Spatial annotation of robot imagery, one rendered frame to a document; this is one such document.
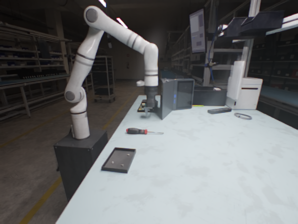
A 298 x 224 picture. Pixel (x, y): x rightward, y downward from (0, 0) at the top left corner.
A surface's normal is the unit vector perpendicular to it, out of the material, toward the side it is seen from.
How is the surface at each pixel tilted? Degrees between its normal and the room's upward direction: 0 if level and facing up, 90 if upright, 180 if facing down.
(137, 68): 90
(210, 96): 90
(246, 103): 90
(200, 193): 0
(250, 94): 90
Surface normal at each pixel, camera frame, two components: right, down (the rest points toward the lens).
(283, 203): 0.00, -0.95
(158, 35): -0.07, 0.32
